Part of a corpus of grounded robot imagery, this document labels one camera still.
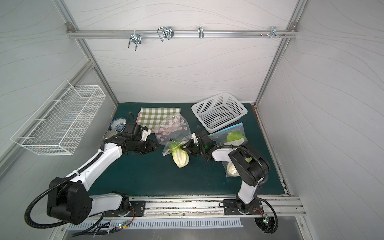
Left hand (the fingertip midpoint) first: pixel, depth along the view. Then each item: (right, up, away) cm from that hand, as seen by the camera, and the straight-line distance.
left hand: (157, 149), depth 82 cm
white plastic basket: (+40, +23, +33) cm, 57 cm away
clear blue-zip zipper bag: (+36, +6, +9) cm, 38 cm away
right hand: (+12, +1, +6) cm, 13 cm away
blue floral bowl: (-34, +14, +24) cm, 44 cm away
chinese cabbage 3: (+42, -11, -2) cm, 43 cm away
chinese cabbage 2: (+46, +5, +9) cm, 47 cm away
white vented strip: (+2, -33, -12) cm, 35 cm away
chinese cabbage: (+14, -4, -2) cm, 14 cm away
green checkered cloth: (-12, +18, +30) cm, 37 cm away
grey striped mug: (-42, +6, +26) cm, 50 cm away
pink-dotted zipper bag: (+5, +9, +19) cm, 22 cm away
